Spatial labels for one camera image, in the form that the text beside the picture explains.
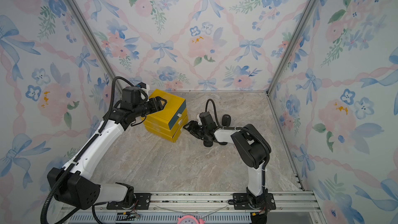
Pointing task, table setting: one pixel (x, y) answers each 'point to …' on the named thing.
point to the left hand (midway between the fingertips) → (162, 101)
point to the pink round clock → (189, 219)
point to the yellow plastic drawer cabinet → (167, 123)
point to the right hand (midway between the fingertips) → (186, 128)
